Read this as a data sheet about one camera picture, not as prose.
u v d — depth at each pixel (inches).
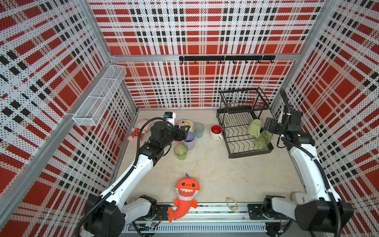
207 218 28.9
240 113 34.9
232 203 30.5
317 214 14.7
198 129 39.7
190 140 34.5
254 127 38.0
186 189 29.3
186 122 40.2
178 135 26.6
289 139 20.5
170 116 26.1
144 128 25.6
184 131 27.3
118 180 17.5
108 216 14.9
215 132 40.9
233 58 35.0
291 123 21.8
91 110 35.7
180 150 36.8
